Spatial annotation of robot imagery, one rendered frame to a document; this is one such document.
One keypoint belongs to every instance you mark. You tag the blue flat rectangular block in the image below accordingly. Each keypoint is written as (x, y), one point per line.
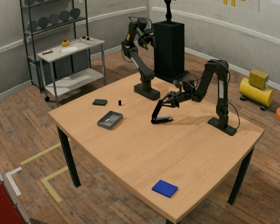
(164, 188)

